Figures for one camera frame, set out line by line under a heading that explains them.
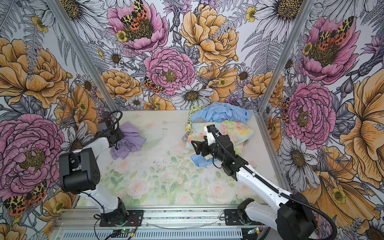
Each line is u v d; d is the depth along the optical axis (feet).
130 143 3.16
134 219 2.40
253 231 2.34
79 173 1.62
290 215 1.30
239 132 3.25
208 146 2.26
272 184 1.53
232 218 2.43
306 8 2.36
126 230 2.33
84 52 2.88
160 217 2.50
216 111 3.64
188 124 3.58
